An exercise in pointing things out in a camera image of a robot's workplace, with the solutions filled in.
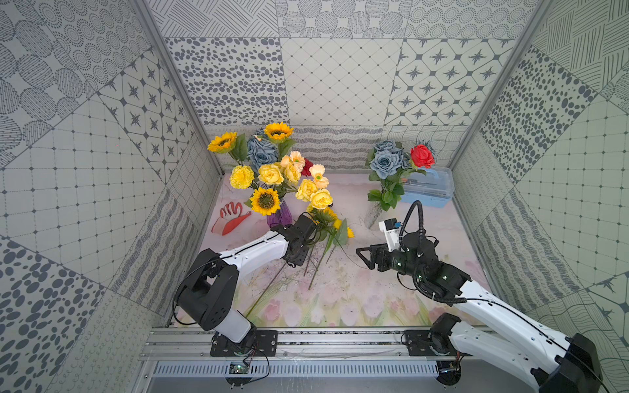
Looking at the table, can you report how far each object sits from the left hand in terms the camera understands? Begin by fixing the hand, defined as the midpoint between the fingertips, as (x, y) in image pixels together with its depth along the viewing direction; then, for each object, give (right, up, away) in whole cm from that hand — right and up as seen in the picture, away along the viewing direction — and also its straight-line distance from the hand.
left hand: (301, 256), depth 88 cm
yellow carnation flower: (+19, +7, +8) cm, 22 cm away
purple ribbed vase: (-9, +13, +10) cm, 19 cm away
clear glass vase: (+28, +16, +6) cm, 32 cm away
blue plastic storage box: (+55, +25, +16) cm, 63 cm away
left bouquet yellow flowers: (-10, +33, -10) cm, 36 cm away
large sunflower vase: (-9, +21, -15) cm, 27 cm away
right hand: (+21, +4, -12) cm, 25 cm away
